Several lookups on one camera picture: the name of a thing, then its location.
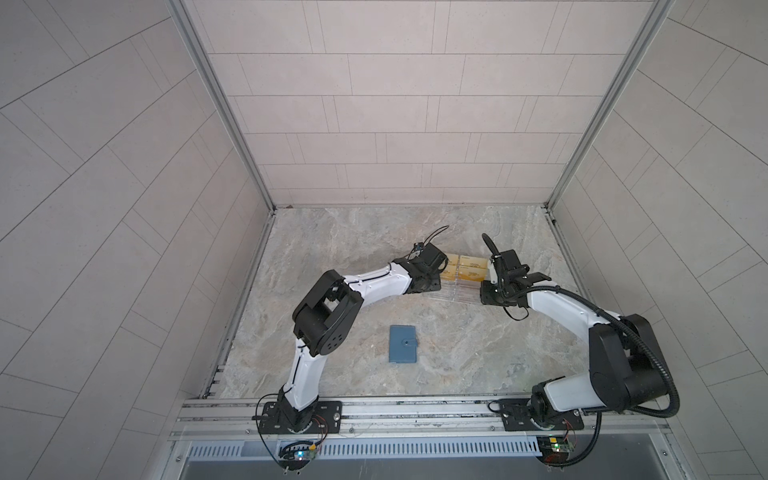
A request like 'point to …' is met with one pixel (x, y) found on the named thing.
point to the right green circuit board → (554, 449)
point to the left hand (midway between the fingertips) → (441, 279)
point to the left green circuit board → (298, 453)
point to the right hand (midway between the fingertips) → (481, 294)
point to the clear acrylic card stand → (443, 268)
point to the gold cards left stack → (450, 272)
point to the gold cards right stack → (472, 268)
